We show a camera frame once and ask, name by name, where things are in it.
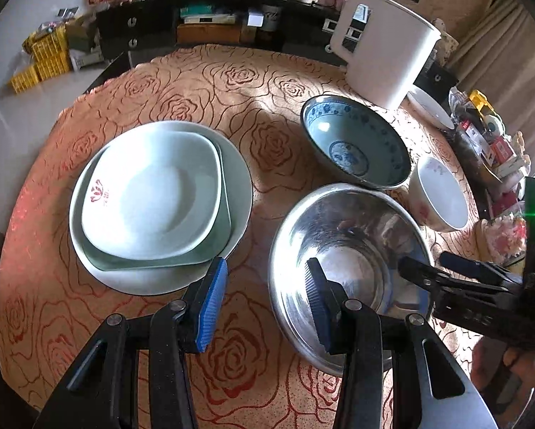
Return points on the wooden box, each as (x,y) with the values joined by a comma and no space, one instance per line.
(209,33)

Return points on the beige curtain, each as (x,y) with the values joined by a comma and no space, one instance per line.
(509,76)

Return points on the white cube box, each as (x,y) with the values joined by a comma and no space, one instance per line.
(255,19)

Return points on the stack of books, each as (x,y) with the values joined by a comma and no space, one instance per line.
(207,14)

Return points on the black cabinet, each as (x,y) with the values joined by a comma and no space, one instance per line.
(115,24)

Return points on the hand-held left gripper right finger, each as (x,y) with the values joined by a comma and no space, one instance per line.
(315,308)

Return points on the blue patterned porcelain bowl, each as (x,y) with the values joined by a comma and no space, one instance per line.
(352,143)

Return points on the yellow plastic crate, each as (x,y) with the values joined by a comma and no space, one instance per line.
(53,66)
(25,79)
(46,44)

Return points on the white round plate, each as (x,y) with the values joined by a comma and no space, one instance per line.
(160,285)

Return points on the large steel bowl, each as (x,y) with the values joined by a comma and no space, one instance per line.
(361,232)

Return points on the small white floral bowl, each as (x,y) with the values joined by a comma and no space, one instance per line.
(442,192)

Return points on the grey jar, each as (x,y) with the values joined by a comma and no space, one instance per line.
(271,18)

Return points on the small white plate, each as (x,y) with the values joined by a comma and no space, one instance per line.
(428,105)

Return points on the cardboard box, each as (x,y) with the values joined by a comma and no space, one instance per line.
(82,33)

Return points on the person's right hand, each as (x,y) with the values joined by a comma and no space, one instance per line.
(513,375)

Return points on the pink floral tissue box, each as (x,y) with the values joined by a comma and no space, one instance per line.
(504,239)

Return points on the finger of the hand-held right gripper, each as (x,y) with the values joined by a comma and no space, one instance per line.
(421,272)
(464,262)

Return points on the rose pattern tablecloth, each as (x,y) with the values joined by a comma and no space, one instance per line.
(258,111)

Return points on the white squarish dish red logo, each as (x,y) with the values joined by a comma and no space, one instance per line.
(151,196)

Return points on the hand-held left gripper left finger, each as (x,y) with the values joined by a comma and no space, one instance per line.
(211,308)

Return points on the cream spotted toy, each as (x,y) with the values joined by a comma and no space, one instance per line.
(446,40)

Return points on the pile of small packets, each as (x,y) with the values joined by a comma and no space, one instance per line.
(491,143)

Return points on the green square plate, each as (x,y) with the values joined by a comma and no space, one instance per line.
(225,214)

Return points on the white electric kettle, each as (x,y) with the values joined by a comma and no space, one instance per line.
(383,62)

